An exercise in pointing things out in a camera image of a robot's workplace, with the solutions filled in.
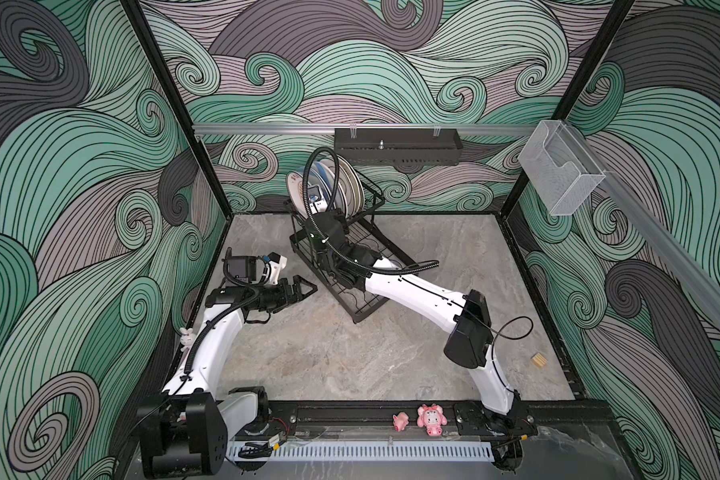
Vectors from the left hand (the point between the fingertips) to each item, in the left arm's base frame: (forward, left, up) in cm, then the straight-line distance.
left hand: (306, 291), depth 79 cm
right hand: (+15, -5, +18) cm, 24 cm away
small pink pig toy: (-28, -25, -13) cm, 40 cm away
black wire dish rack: (+5, -15, -15) cm, 21 cm away
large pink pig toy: (-27, -32, -13) cm, 44 cm away
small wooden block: (-12, -65, -14) cm, 68 cm away
